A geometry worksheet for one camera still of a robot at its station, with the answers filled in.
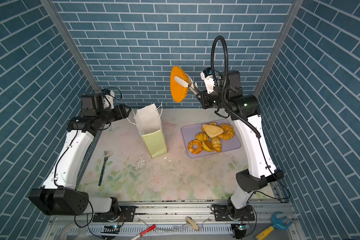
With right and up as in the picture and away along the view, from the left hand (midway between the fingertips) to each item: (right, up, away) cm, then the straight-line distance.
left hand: (127, 108), depth 74 cm
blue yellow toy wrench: (+75, -55, -5) cm, 93 cm away
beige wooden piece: (+32, -54, -3) cm, 63 cm away
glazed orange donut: (+36, -23, +24) cm, 49 cm away
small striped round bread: (+40, -17, +24) cm, 50 cm away
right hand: (+35, +6, -10) cm, 37 cm away
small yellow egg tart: (+43, -22, +19) cm, 52 cm away
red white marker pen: (+9, -59, -7) cm, 60 cm away
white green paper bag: (+5, -11, +28) cm, 30 cm away
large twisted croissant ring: (+60, -14, +30) cm, 68 cm away
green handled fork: (-22, -28, +19) cm, 40 cm away
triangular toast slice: (+48, -13, +25) cm, 55 cm away
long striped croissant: (+50, -21, +22) cm, 58 cm away
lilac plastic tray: (+33, -11, +34) cm, 49 cm away
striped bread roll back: (+50, -8, +34) cm, 61 cm away
